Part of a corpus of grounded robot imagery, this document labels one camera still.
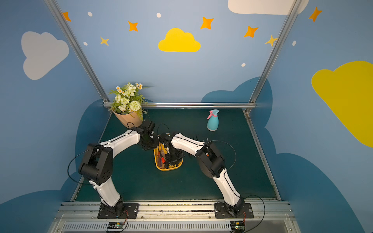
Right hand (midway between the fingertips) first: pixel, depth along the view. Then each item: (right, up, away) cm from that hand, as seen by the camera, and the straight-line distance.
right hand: (176, 161), depth 91 cm
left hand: (-13, +11, +3) cm, 17 cm away
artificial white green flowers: (-29, +39, -3) cm, 49 cm away
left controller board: (-29, -27, -19) cm, 44 cm away
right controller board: (+33, -29, -18) cm, 47 cm away
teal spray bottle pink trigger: (+26, +25, +15) cm, 39 cm away
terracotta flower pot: (-33, +27, +8) cm, 43 cm away
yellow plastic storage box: (-11, +5, +2) cm, 12 cm away
